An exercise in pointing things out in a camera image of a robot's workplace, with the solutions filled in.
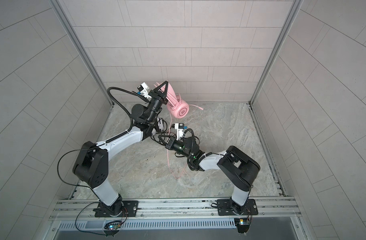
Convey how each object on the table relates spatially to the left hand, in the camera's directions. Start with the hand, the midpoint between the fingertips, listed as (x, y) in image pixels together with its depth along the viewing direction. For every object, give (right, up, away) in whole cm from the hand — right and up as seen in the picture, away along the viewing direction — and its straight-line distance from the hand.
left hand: (171, 81), depth 65 cm
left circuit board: (-25, -64, 0) cm, 69 cm away
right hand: (-8, -27, +9) cm, 30 cm away
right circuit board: (+32, -65, +3) cm, 73 cm away
